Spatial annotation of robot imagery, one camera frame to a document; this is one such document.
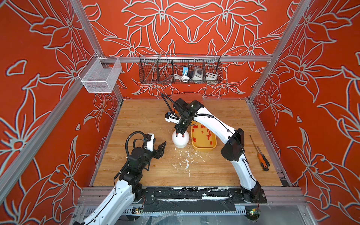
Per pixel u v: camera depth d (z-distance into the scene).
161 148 0.71
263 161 0.83
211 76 0.94
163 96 0.71
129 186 0.55
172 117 0.71
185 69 0.84
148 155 0.60
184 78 0.85
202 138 0.95
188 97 1.17
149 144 0.68
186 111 0.61
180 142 0.86
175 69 1.01
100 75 0.94
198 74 0.91
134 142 0.67
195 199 0.73
